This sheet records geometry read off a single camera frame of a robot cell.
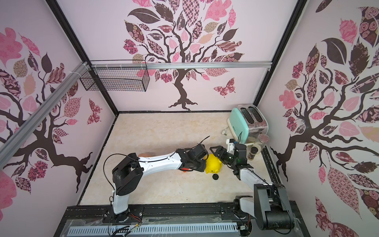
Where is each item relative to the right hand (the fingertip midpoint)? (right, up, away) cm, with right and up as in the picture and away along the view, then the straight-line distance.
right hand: (214, 150), depth 86 cm
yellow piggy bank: (-1, -7, -4) cm, 8 cm away
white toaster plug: (+10, +10, +19) cm, 24 cm away
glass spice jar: (+28, +1, +3) cm, 28 cm away
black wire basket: (-63, +48, +8) cm, 79 cm away
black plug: (+1, -16, -1) cm, 16 cm away
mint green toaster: (+21, +17, +3) cm, 27 cm away
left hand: (-6, -11, -2) cm, 13 cm away
